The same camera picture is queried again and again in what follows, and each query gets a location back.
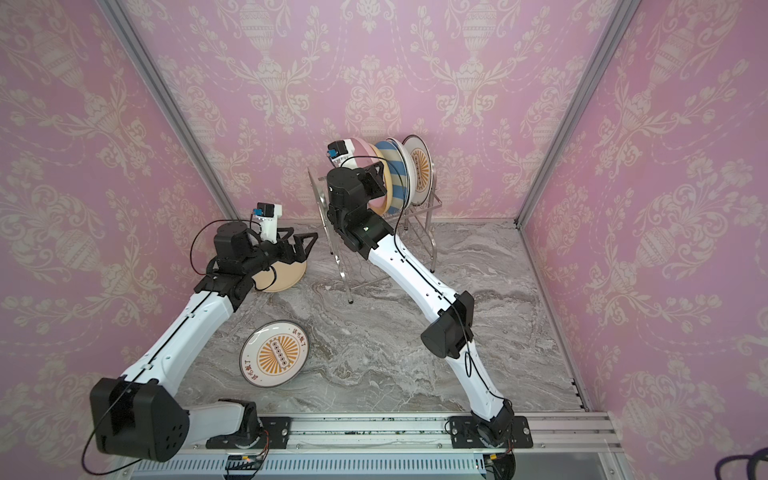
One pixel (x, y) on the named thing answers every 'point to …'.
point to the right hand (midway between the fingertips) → (386, 167)
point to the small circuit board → (243, 462)
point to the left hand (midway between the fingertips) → (305, 233)
